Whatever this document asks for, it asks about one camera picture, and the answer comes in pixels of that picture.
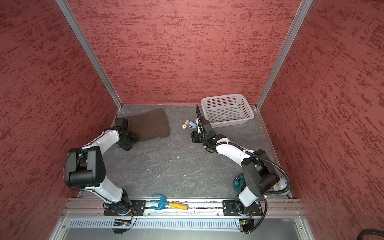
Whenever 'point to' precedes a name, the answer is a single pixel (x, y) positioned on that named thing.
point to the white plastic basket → (227, 110)
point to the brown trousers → (149, 125)
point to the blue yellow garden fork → (163, 204)
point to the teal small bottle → (239, 183)
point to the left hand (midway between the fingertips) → (136, 145)
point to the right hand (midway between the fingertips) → (192, 137)
